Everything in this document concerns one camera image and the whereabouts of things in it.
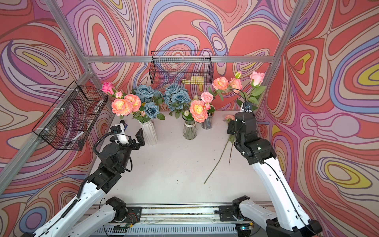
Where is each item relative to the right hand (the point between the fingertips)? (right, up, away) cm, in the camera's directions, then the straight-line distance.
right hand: (238, 123), depth 68 cm
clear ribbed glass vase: (-23, -5, +32) cm, 39 cm away
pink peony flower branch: (+5, +4, +41) cm, 41 cm away
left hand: (-49, -3, +3) cm, 50 cm away
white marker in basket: (-81, -7, +5) cm, 81 cm away
